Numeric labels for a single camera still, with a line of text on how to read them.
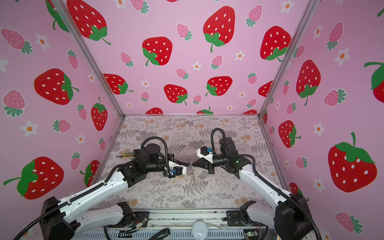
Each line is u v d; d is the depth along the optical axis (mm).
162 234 670
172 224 731
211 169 664
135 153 963
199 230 662
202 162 673
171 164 570
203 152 606
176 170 554
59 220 386
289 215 396
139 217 750
